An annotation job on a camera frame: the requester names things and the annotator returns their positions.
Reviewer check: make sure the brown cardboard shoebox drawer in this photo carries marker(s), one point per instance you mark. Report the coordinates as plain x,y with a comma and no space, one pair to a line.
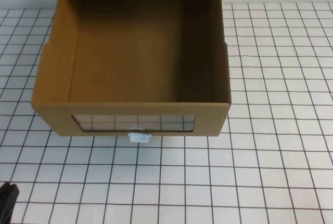
115,67

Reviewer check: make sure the white plastic drawer handle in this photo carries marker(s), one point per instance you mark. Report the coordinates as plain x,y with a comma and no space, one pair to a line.
139,135

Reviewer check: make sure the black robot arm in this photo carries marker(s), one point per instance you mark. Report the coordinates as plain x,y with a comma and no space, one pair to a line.
9,195

